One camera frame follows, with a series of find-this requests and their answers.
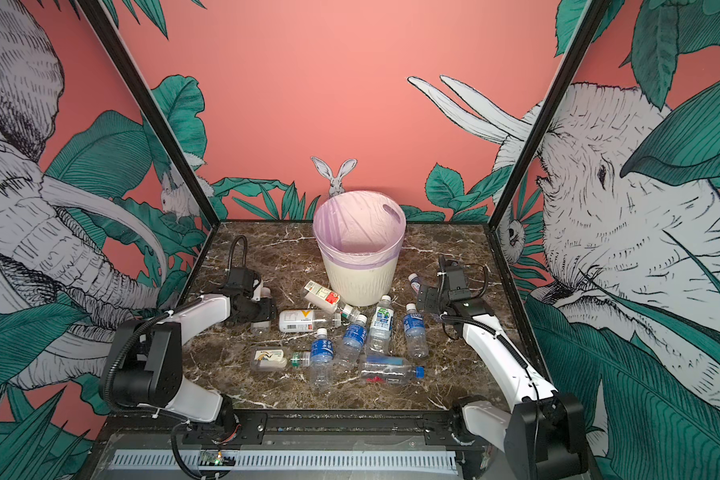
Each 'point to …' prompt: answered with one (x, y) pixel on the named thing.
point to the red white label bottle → (330, 301)
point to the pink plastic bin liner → (359, 229)
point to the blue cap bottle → (389, 370)
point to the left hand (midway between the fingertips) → (266, 307)
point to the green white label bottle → (381, 327)
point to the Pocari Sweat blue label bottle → (415, 332)
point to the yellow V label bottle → (307, 320)
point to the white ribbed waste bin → (361, 286)
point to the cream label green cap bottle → (278, 359)
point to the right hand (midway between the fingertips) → (432, 292)
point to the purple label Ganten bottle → (415, 281)
